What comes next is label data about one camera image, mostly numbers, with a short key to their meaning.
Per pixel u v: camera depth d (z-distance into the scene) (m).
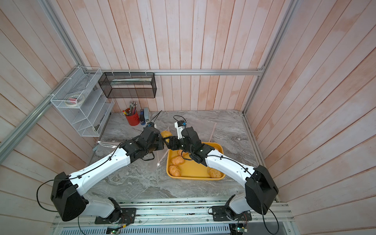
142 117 1.11
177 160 0.88
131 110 1.04
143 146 0.58
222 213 0.73
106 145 0.82
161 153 0.75
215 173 0.83
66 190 0.40
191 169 0.91
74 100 0.74
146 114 1.11
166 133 0.76
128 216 0.73
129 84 1.03
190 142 0.60
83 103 0.75
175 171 0.84
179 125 0.69
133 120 1.08
